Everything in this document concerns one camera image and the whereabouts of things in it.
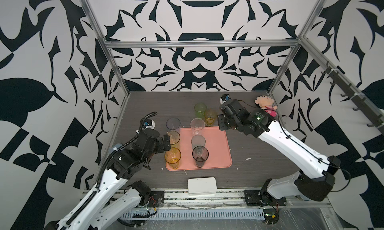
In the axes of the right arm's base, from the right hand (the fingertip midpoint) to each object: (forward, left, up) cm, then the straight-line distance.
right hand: (221, 118), depth 71 cm
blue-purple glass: (+6, +25, -13) cm, 29 cm away
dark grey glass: (-11, +10, -17) cm, 22 cm away
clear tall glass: (+7, +11, -17) cm, 22 cm away
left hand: (-7, +28, -4) cm, 29 cm away
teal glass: (-2, +11, -18) cm, 21 cm away
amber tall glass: (-11, +24, -18) cm, 32 cm away
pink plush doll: (+27, -37, -22) cm, 51 cm away
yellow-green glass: (0, +24, -20) cm, 32 cm away
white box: (-24, +10, -24) cm, 35 cm away
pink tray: (-1, -1, -24) cm, 24 cm away
